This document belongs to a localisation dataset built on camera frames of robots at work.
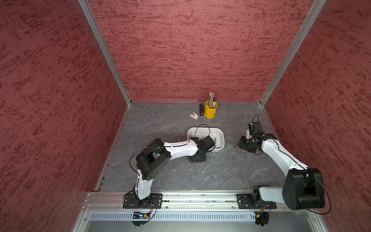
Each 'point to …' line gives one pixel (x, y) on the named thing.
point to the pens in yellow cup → (212, 100)
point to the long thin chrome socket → (239, 152)
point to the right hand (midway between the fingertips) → (239, 147)
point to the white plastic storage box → (218, 133)
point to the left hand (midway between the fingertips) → (198, 161)
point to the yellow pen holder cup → (209, 112)
